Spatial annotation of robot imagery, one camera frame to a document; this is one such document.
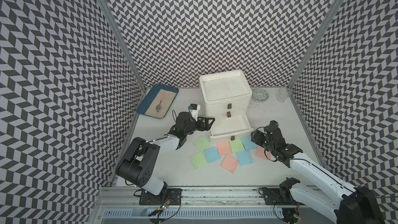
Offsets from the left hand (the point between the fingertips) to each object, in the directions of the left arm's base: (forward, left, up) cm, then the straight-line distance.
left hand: (209, 119), depth 87 cm
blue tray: (+28, +44, -10) cm, 53 cm away
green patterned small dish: (+27, -38, -9) cm, 47 cm away
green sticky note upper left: (-9, +5, -12) cm, 16 cm away
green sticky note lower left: (-19, +7, -12) cm, 23 cm away
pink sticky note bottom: (-20, -11, -13) cm, 26 cm away
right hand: (-9, -25, -5) cm, 28 cm away
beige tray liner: (+21, +30, -10) cm, 38 cm away
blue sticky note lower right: (-17, -20, -14) cm, 30 cm away
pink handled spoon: (+16, +35, -9) cm, 39 cm away
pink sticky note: (-12, -8, -12) cm, 19 cm away
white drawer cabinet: (+8, -10, +13) cm, 18 cm away
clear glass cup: (+25, -53, -7) cm, 59 cm away
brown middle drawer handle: (+3, -11, +1) cm, 12 cm away
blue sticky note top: (-10, -22, -10) cm, 26 cm away
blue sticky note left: (-16, -1, -12) cm, 20 cm away
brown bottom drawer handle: (-7, -14, -8) cm, 17 cm away
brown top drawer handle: (+4, -11, +7) cm, 14 cm away
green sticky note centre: (-10, -16, -12) cm, 23 cm away
